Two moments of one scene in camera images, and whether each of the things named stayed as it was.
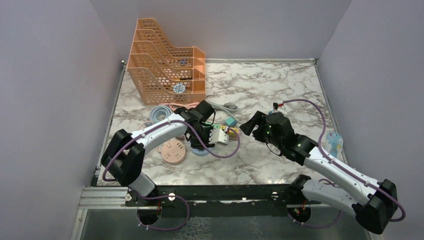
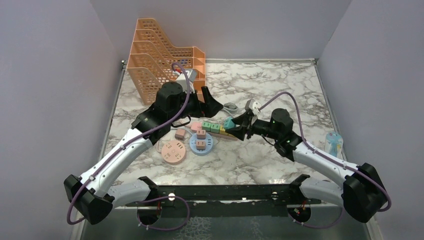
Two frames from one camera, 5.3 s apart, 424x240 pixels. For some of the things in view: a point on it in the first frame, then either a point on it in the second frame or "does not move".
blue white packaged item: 334,144 does not move
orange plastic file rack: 163,74 does not move
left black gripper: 206,143 → 206,109
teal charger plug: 230,121 does not move
